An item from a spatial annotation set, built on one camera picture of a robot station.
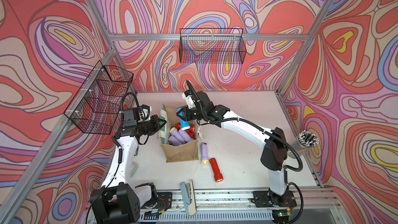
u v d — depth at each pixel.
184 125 0.76
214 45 0.96
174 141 0.86
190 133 0.89
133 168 0.81
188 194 0.73
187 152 0.83
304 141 0.75
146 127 0.67
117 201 0.39
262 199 0.73
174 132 0.89
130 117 0.60
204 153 0.86
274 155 0.47
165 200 0.73
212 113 0.60
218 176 0.78
